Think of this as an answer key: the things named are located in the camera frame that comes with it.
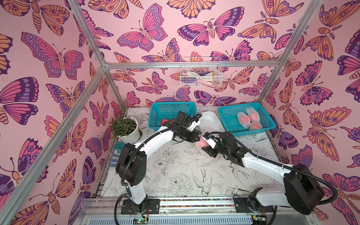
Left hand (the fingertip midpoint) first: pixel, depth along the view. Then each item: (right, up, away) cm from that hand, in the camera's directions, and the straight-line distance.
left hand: (201, 139), depth 83 cm
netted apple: (0, -2, -1) cm, 3 cm away
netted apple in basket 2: (+41, +8, +17) cm, 45 cm away
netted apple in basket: (+43, +15, +23) cm, 51 cm away
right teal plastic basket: (+26, +13, +30) cm, 42 cm away
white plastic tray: (+11, +9, +29) cm, 32 cm away
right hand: (+4, -2, +3) cm, 5 cm away
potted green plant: (-45, +6, +3) cm, 46 cm away
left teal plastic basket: (-31, +19, +33) cm, 48 cm away
